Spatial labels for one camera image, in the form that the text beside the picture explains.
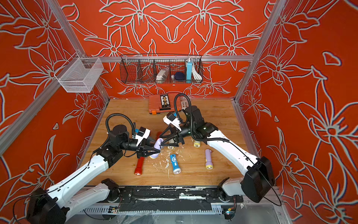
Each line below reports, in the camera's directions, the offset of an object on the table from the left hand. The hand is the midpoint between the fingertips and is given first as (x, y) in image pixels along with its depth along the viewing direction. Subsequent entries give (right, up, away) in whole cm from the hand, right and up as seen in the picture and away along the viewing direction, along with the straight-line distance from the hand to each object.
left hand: (159, 147), depth 64 cm
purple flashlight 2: (+27, -14, +16) cm, 35 cm away
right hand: (+1, +3, -3) cm, 5 cm away
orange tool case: (-2, +24, +43) cm, 49 cm away
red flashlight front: (-15, -18, +17) cm, 29 cm away
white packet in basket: (-2, +42, +28) cm, 50 cm away
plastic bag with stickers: (+15, +24, +49) cm, 56 cm away
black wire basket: (-18, +48, +36) cm, 63 cm away
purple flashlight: (0, +2, -4) cm, 5 cm away
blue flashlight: (+8, -17, +14) cm, 23 cm away
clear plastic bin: (-58, +42, +27) cm, 76 cm away
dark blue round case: (+10, +42, +30) cm, 52 cm away
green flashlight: (+21, -4, +26) cm, 34 cm away
